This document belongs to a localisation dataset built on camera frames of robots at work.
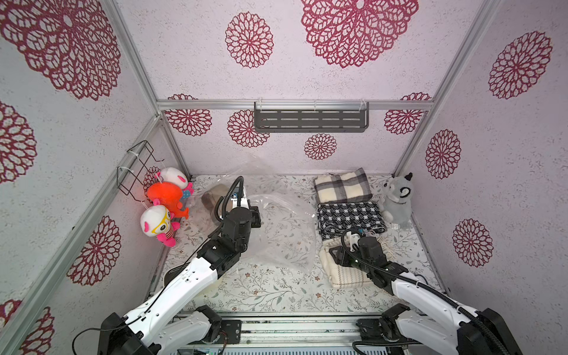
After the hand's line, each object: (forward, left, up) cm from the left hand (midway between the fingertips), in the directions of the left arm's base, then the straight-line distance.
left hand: (248, 203), depth 75 cm
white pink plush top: (+20, +36, -7) cm, 42 cm away
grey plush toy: (+12, -59, -11) cm, 61 cm away
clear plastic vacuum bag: (+24, -13, -29) cm, 39 cm away
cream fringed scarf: (-18, -34, -20) cm, 44 cm away
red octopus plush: (+12, +36, -10) cm, 39 cm away
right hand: (-8, -31, -19) cm, 37 cm away
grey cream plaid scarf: (+26, -45, -22) cm, 56 cm away
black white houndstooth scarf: (+7, -33, -20) cm, 39 cm away
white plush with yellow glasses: (-2, +35, -8) cm, 36 cm away
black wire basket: (+11, +41, +6) cm, 43 cm away
